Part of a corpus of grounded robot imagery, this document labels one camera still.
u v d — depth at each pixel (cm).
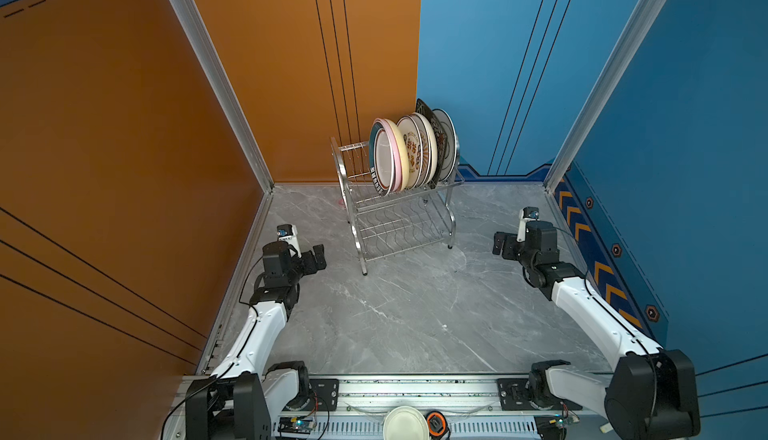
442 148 71
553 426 71
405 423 70
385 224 102
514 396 72
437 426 67
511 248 77
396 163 70
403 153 70
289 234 74
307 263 76
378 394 76
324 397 74
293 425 71
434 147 72
